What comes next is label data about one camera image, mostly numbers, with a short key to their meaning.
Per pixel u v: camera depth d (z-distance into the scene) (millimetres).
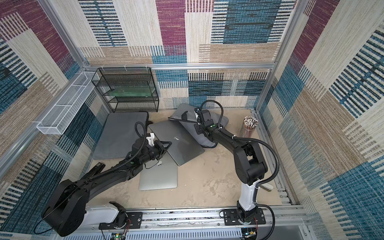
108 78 1004
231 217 732
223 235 700
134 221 733
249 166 491
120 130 1055
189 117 949
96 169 878
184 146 931
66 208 410
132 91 961
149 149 681
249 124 889
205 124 728
